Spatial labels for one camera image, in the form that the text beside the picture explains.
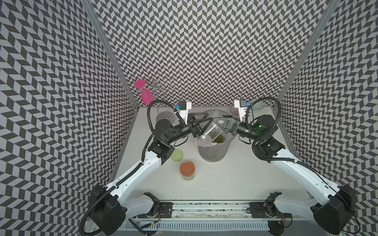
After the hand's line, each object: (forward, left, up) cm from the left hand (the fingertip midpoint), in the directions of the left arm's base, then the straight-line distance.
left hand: (210, 118), depth 60 cm
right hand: (-1, -2, -2) cm, 2 cm away
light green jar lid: (+3, +18, -39) cm, 44 cm away
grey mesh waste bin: (-2, -2, -25) cm, 26 cm away
